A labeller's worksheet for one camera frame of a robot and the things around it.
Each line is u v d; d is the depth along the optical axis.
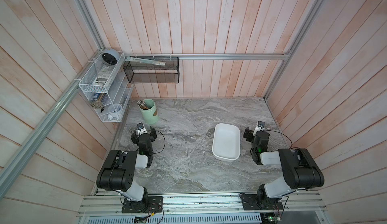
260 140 0.72
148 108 0.96
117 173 0.45
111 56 0.80
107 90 0.71
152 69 1.06
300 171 0.45
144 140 0.72
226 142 0.95
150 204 0.73
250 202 0.73
